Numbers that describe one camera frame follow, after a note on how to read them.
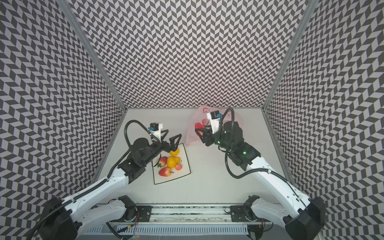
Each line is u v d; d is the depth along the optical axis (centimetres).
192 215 74
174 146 66
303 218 37
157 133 64
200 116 98
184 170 85
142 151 55
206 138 60
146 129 62
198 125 68
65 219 38
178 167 86
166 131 75
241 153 51
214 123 60
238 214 74
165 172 81
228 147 53
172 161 85
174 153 93
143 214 72
